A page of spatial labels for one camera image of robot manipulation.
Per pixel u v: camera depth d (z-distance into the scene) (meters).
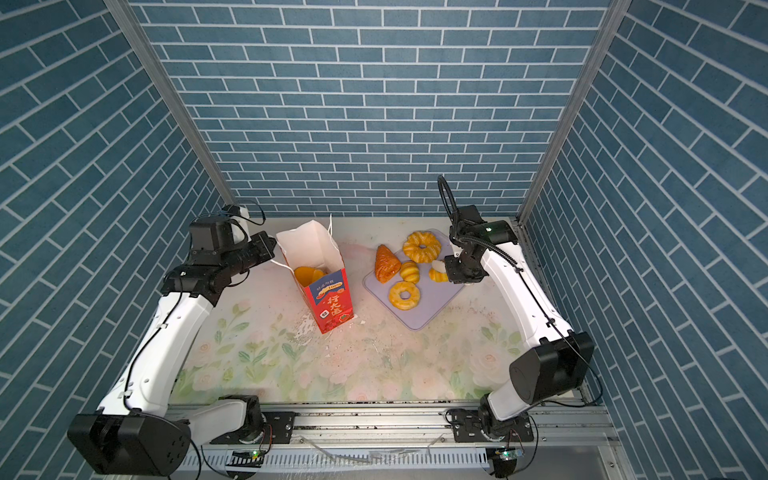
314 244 0.91
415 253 1.05
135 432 0.36
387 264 1.02
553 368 0.41
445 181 0.64
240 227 0.59
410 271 1.01
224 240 0.57
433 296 0.96
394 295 0.96
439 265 0.87
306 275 0.88
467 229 0.60
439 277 0.89
